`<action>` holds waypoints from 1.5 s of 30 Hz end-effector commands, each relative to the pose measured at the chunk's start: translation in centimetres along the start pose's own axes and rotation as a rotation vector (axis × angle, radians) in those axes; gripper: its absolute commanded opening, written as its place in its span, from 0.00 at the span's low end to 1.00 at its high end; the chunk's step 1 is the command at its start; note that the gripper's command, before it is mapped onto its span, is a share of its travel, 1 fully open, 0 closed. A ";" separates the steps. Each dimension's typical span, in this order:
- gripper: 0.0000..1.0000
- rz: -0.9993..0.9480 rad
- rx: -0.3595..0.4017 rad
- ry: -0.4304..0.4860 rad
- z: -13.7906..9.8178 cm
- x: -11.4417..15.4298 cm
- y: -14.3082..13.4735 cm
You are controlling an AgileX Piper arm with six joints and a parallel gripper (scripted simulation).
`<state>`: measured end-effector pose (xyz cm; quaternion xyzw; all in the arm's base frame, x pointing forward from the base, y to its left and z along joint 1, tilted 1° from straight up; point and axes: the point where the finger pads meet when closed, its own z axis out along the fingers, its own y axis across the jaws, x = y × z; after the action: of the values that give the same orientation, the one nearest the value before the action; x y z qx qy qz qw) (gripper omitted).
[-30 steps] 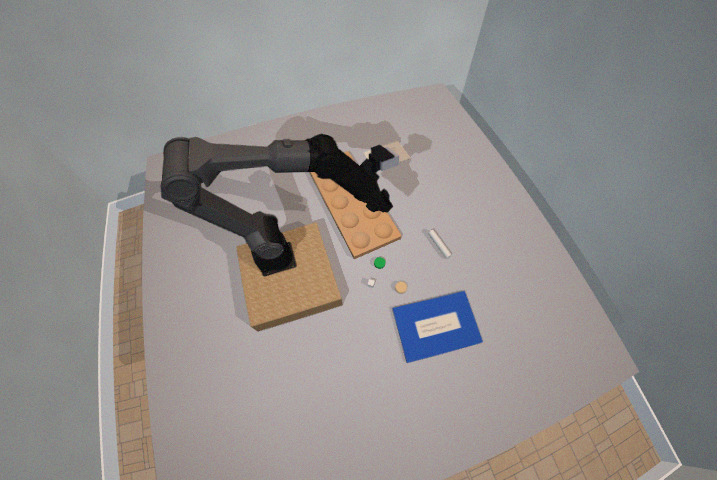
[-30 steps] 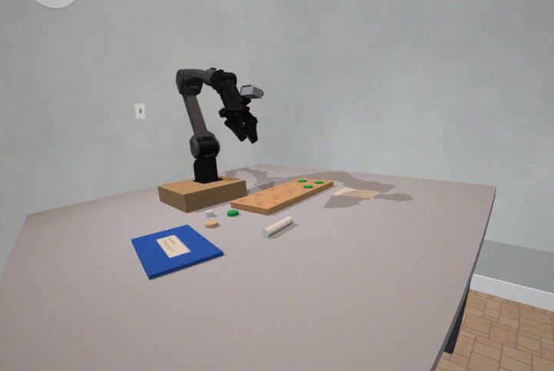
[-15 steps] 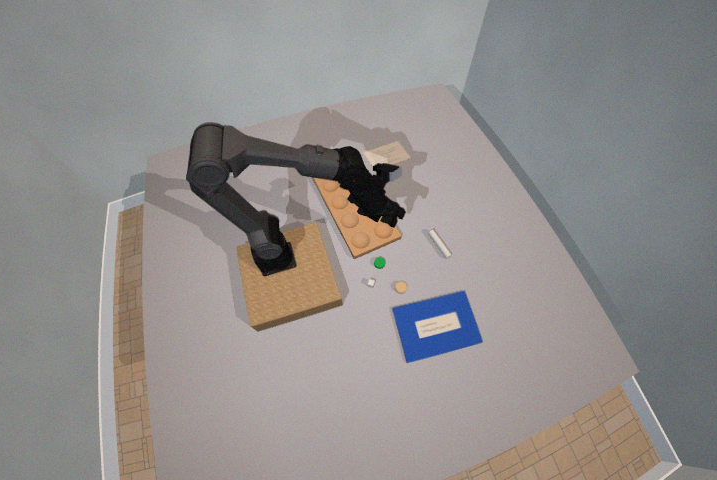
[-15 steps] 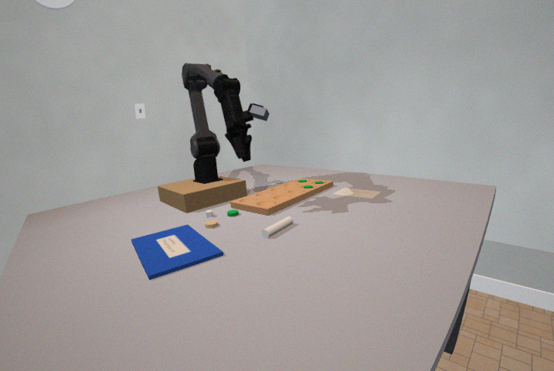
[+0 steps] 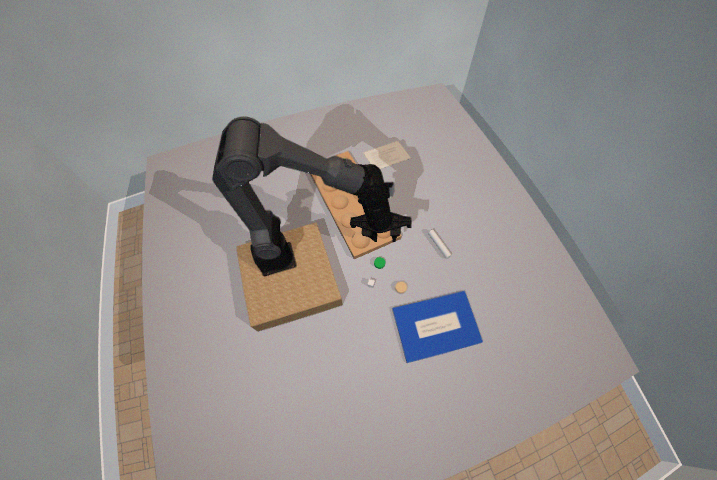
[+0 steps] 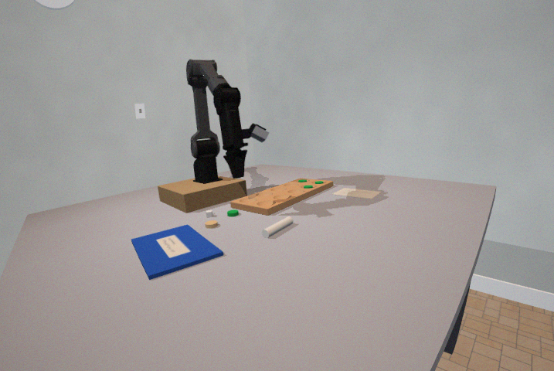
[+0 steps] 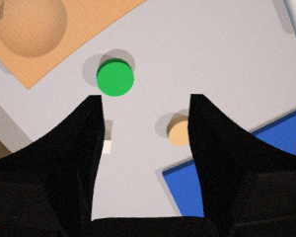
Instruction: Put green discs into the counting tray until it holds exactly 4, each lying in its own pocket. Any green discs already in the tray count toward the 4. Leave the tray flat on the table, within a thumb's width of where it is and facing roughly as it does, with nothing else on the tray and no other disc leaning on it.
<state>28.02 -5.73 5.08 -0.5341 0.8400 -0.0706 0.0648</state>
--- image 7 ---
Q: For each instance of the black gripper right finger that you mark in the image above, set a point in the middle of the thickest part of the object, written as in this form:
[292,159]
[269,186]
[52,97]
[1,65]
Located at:
[248,187]

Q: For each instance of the blue exercise book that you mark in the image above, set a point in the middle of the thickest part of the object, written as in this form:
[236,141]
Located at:
[183,182]

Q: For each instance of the green disc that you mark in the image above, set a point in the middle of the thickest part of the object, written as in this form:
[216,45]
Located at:
[115,77]

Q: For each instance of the peach-coloured disc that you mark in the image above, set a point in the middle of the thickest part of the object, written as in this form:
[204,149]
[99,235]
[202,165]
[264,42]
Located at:
[177,131]

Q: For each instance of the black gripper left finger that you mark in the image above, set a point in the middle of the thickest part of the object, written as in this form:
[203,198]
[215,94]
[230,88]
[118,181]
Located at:
[47,187]

